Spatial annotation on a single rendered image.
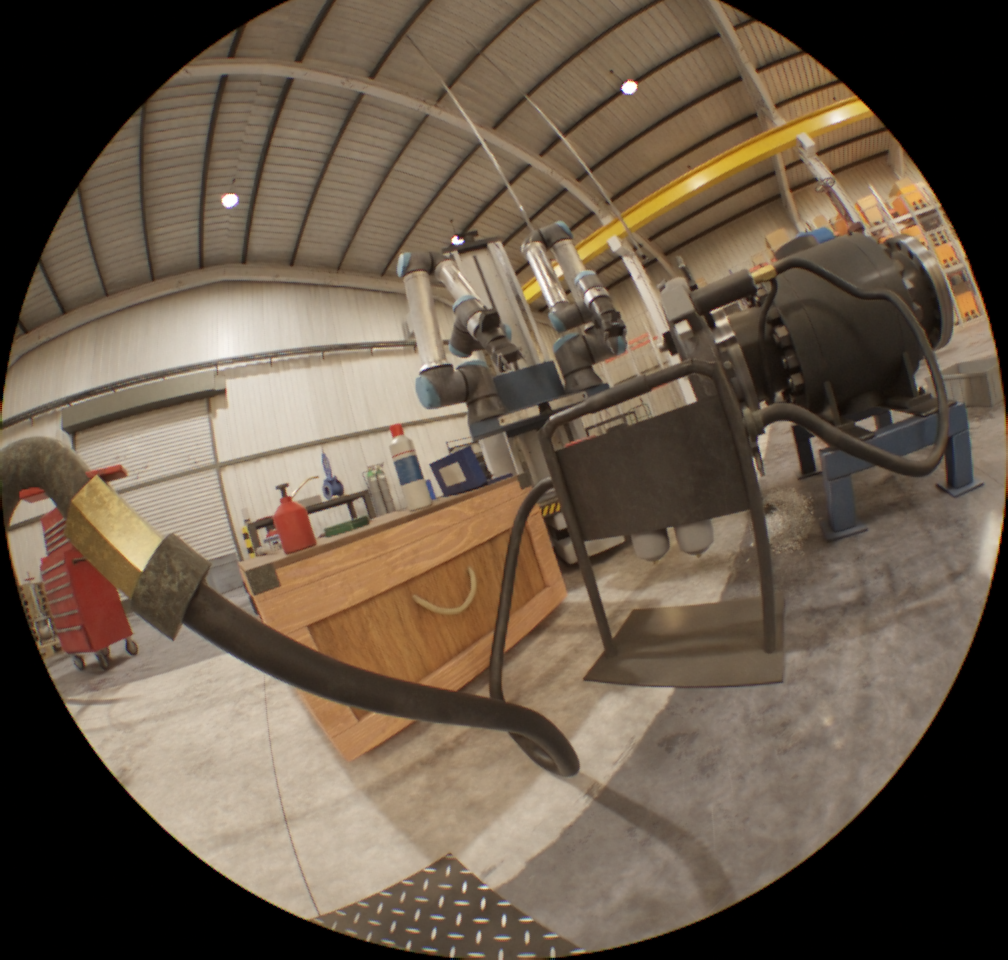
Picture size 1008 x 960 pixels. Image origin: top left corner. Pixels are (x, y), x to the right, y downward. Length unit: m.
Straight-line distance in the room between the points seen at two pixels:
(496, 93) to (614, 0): 3.49
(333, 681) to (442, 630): 0.60
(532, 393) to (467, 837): 1.59
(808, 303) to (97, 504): 1.35
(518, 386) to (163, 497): 8.29
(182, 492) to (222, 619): 8.61
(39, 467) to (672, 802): 0.68
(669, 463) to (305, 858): 0.94
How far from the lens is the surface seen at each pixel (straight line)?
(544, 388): 1.65
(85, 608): 3.14
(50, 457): 0.25
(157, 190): 9.77
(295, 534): 0.74
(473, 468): 0.92
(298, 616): 0.67
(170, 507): 8.87
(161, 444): 9.20
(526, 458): 1.62
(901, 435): 1.17
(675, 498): 0.63
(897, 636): 0.77
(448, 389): 1.40
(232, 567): 6.24
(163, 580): 0.21
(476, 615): 0.88
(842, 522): 1.15
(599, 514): 0.69
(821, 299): 1.22
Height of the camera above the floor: 0.50
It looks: 2 degrees up
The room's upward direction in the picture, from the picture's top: 19 degrees counter-clockwise
